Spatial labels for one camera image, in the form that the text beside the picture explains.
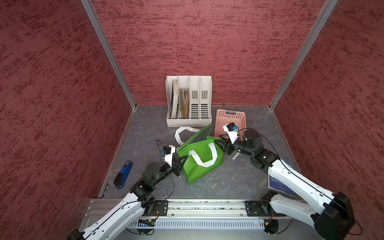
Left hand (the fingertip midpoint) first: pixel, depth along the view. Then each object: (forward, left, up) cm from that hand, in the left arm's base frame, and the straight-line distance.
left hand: (186, 158), depth 75 cm
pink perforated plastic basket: (+40, -26, -13) cm, 49 cm away
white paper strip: (+9, -30, -15) cm, 35 cm away
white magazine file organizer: (+57, -8, -13) cm, 59 cm away
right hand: (+8, -16, +5) cm, 19 cm away
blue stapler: (-5, +36, -12) cm, 38 cm away
